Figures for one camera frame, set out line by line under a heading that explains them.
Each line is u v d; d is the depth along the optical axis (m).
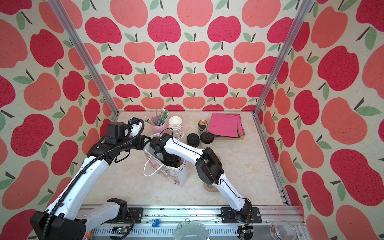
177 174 0.68
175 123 0.97
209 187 0.78
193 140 0.98
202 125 1.00
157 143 0.66
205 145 0.92
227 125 1.08
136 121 0.66
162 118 0.94
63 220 0.37
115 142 0.56
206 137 0.92
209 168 0.57
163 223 0.74
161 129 0.95
